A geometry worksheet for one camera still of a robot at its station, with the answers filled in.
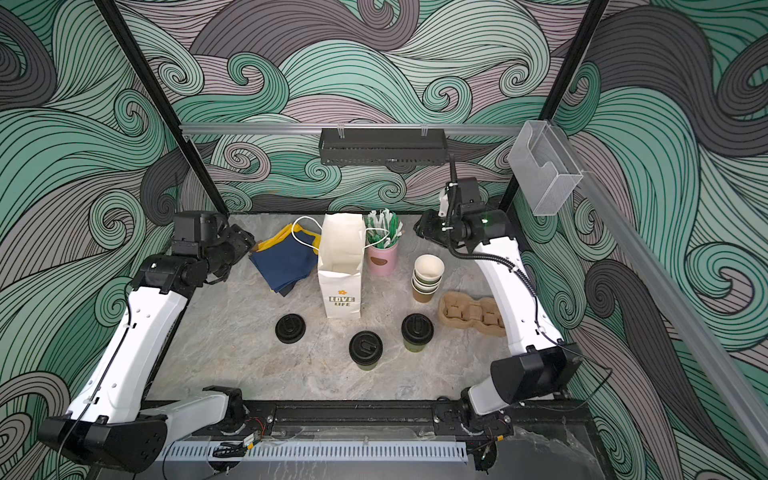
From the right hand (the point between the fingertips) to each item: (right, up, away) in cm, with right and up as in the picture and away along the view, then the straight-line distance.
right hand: (421, 228), depth 75 cm
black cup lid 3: (-1, -26, +1) cm, 26 cm away
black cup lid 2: (-14, -30, -1) cm, 34 cm away
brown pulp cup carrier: (+14, -24, +14) cm, 31 cm away
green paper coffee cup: (-14, -38, +6) cm, 41 cm away
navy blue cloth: (-42, -11, +24) cm, 50 cm away
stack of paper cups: (+3, -14, +9) cm, 17 cm away
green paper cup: (-1, -33, +6) cm, 34 cm away
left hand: (-43, -3, -2) cm, 44 cm away
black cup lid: (-37, -29, +11) cm, 49 cm away
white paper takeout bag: (-23, -9, +20) cm, 32 cm away
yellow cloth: (-45, 0, +36) cm, 57 cm away
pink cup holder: (-9, -10, +20) cm, 25 cm away
